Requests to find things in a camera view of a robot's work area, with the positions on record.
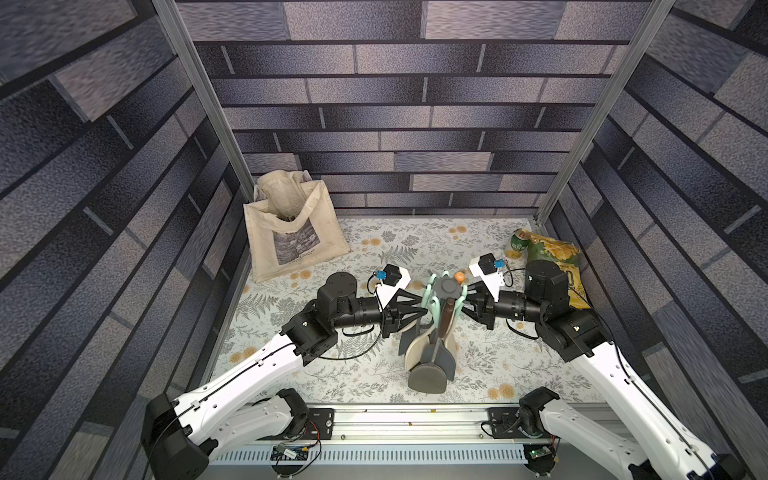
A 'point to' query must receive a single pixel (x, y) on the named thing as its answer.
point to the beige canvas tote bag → (290, 225)
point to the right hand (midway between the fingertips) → (447, 294)
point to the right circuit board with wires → (542, 460)
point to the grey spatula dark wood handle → (431, 378)
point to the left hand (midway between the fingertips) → (422, 306)
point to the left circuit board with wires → (288, 461)
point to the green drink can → (520, 239)
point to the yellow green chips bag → (565, 254)
